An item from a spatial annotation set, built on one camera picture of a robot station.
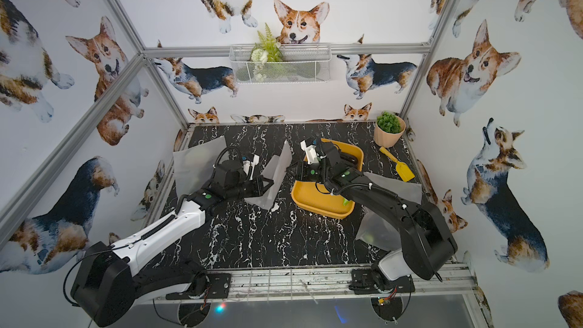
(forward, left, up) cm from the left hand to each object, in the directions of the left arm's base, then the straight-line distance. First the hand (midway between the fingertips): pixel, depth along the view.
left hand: (277, 179), depth 79 cm
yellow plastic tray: (+1, -11, -16) cm, 19 cm away
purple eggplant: (-2, -26, -16) cm, 31 cm away
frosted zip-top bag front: (-15, -35, -13) cm, 40 cm away
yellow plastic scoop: (+12, -55, -17) cm, 58 cm away
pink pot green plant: (+29, -49, -7) cm, 57 cm away
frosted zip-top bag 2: (+4, +1, -2) cm, 5 cm away
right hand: (+3, -3, +2) cm, 5 cm away
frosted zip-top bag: (+18, +41, -18) cm, 48 cm away
